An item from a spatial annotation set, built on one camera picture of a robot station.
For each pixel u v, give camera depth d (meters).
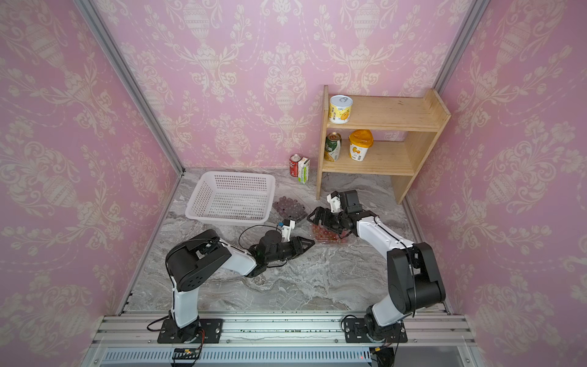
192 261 0.52
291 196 1.03
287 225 0.87
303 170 1.09
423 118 0.79
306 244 0.86
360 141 0.89
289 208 1.00
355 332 0.73
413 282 0.45
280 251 0.76
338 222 0.76
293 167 1.13
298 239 0.82
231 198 1.09
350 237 0.74
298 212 1.00
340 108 0.73
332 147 0.88
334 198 0.84
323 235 0.94
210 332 0.75
